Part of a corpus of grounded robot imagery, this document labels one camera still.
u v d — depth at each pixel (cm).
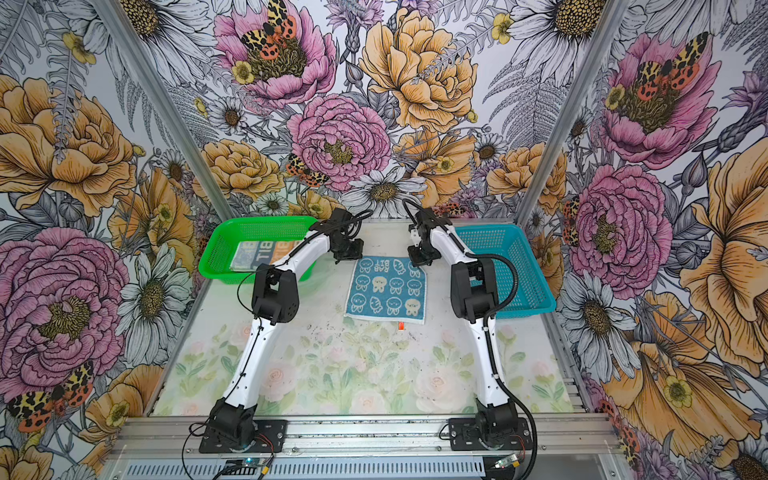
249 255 106
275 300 69
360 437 76
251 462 71
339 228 90
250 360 67
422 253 96
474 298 65
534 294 105
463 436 74
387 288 102
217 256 105
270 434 73
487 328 65
